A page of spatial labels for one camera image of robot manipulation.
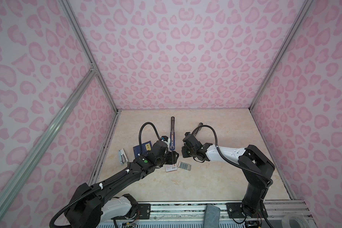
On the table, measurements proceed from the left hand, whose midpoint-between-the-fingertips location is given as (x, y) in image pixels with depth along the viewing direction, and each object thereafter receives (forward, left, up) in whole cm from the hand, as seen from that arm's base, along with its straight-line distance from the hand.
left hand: (177, 152), depth 80 cm
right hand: (+6, -5, -8) cm, 12 cm away
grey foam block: (-30, -16, -10) cm, 36 cm away
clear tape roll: (-31, -58, -10) cm, 66 cm away
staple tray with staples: (-3, -5, -13) cm, 14 cm away
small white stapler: (+3, +34, -11) cm, 36 cm away
